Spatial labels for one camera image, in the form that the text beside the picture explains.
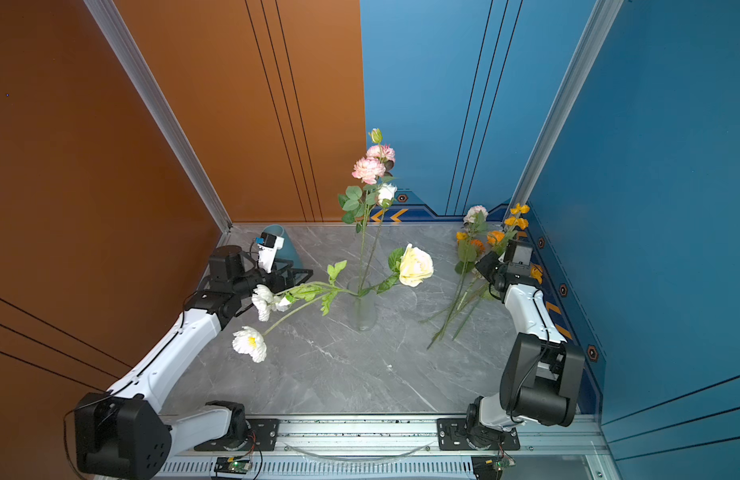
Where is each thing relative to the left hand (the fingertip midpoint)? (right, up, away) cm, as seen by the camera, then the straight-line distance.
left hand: (301, 265), depth 79 cm
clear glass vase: (+16, -13, +6) cm, 22 cm away
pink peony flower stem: (+51, +4, +27) cm, 58 cm away
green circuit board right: (+47, -48, -8) cm, 68 cm away
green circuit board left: (-15, -47, -8) cm, 50 cm away
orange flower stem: (+54, +1, +27) cm, 60 cm away
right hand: (+51, +1, +11) cm, 52 cm away
